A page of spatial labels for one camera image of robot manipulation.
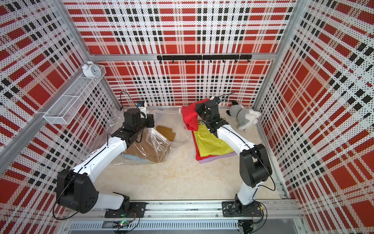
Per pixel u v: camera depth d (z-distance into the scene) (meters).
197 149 0.91
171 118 1.04
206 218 0.72
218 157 0.90
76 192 0.41
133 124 0.62
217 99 0.79
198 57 0.88
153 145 0.82
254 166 0.46
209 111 0.65
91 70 0.80
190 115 0.82
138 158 0.85
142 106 0.71
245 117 1.01
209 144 0.91
